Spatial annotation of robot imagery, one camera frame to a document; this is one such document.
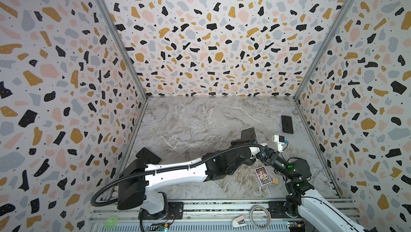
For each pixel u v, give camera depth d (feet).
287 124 3.68
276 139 2.29
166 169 1.44
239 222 2.29
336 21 2.75
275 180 2.69
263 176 2.74
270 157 2.14
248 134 2.55
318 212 1.76
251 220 2.31
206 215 2.40
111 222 2.31
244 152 1.63
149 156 3.07
